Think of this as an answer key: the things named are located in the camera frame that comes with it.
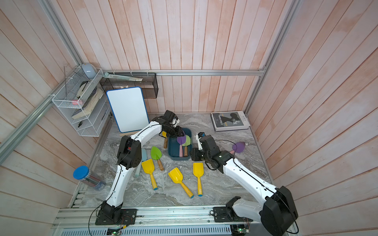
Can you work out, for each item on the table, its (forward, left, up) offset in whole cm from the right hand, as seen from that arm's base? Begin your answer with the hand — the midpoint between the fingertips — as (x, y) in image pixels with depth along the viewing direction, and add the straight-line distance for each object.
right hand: (192, 151), depth 82 cm
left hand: (+17, +8, -10) cm, 21 cm away
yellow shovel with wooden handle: (+14, +19, -12) cm, 26 cm away
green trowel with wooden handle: (+5, +24, -13) cm, 28 cm away
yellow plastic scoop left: (-4, +27, -13) cm, 30 cm away
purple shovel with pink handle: (+16, +8, -12) cm, 21 cm away
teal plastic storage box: (+10, +12, -12) cm, 20 cm away
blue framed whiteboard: (+24, +40, +11) cm, 48 cm away
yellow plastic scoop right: (-6, -4, -14) cm, 16 cm away
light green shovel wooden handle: (+14, +3, -13) cm, 19 cm away
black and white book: (+34, -29, -11) cm, 46 cm away
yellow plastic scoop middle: (-9, +9, -14) cm, 19 cm away
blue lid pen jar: (-16, +52, +6) cm, 55 cm away
